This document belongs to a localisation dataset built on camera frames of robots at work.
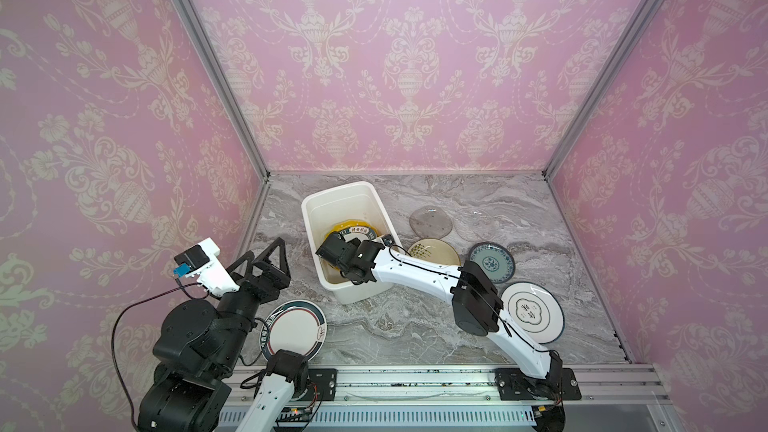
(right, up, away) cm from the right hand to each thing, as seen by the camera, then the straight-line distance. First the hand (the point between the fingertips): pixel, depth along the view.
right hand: (345, 250), depth 89 cm
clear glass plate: (+28, +7, +17) cm, 33 cm away
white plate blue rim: (+55, -17, -3) cm, 58 cm away
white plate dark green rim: (+4, +4, +10) cm, 12 cm away
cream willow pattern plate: (+28, -1, +8) cm, 29 cm away
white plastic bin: (+3, +11, +4) cm, 13 cm away
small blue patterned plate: (+47, -4, +8) cm, 48 cm away
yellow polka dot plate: (0, +7, +14) cm, 15 cm away
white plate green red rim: (-14, -21, -5) cm, 25 cm away
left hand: (-8, +6, -35) cm, 37 cm away
